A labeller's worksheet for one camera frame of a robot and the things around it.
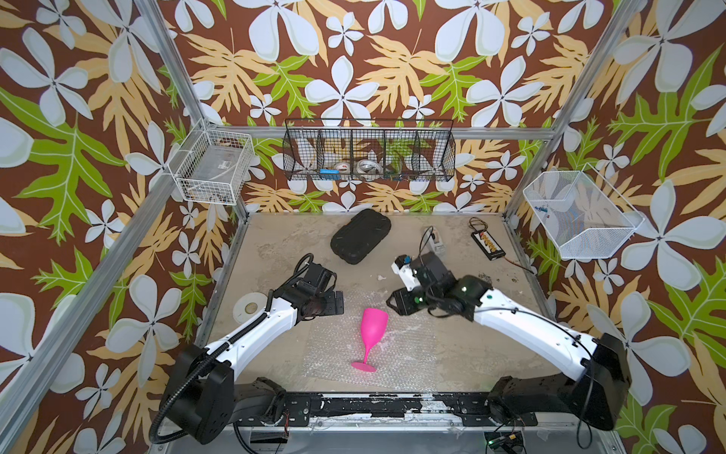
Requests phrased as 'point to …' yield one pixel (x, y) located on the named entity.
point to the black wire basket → (370, 149)
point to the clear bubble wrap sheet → (406, 358)
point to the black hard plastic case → (355, 239)
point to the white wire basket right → (585, 217)
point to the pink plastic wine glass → (373, 324)
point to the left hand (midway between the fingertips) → (331, 300)
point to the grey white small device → (431, 238)
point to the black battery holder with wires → (488, 243)
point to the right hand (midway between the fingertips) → (389, 301)
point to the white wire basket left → (212, 165)
